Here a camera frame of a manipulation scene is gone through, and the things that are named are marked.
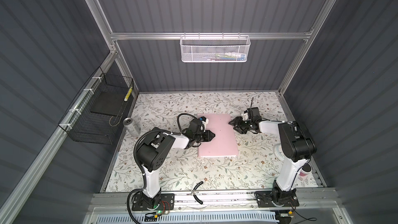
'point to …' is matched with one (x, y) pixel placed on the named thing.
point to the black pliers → (193, 192)
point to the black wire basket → (95, 115)
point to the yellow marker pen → (127, 96)
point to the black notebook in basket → (108, 102)
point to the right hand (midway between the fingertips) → (232, 125)
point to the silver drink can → (131, 126)
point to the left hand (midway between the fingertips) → (215, 135)
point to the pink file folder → (224, 143)
